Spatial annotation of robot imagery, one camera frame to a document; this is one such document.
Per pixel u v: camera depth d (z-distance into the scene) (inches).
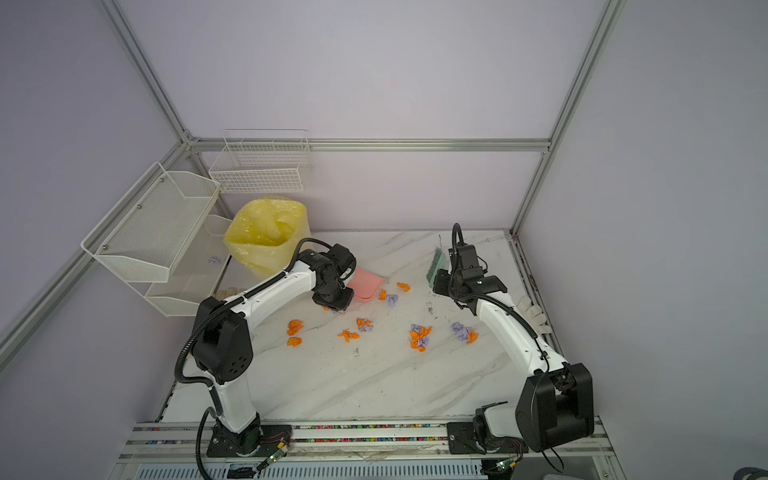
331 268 25.9
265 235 40.7
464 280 24.1
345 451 28.8
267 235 40.8
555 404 15.9
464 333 35.6
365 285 38.4
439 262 36.2
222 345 18.8
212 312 19.0
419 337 35.6
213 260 36.6
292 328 36.5
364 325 36.4
